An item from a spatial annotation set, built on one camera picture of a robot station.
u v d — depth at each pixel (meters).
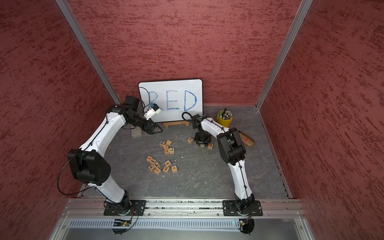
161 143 0.96
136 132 1.01
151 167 0.85
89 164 0.45
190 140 0.97
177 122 1.04
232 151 0.56
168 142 0.97
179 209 0.75
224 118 0.97
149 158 0.89
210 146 0.95
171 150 0.92
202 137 0.87
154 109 0.74
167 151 0.92
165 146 0.95
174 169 0.85
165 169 0.85
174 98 0.98
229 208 0.74
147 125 0.71
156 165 0.86
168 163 0.87
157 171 0.85
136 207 0.74
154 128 0.71
